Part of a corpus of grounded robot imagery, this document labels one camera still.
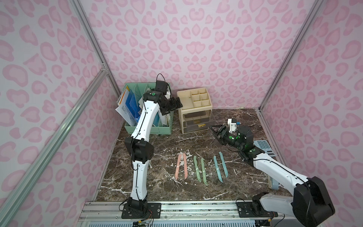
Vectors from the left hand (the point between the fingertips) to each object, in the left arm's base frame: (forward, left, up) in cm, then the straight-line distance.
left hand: (177, 105), depth 87 cm
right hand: (-18, -18, -1) cm, 25 cm away
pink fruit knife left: (-29, +1, -25) cm, 38 cm away
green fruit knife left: (-25, -11, -25) cm, 37 cm away
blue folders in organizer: (+4, +31, -6) cm, 31 cm away
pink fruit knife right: (-29, -4, -25) cm, 38 cm away
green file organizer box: (+3, +13, -24) cm, 27 cm away
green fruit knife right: (-32, -16, -25) cm, 43 cm away
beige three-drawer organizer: (0, -11, -9) cm, 14 cm away
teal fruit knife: (-30, -25, -26) cm, 47 cm away
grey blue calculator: (-15, -58, -23) cm, 64 cm away
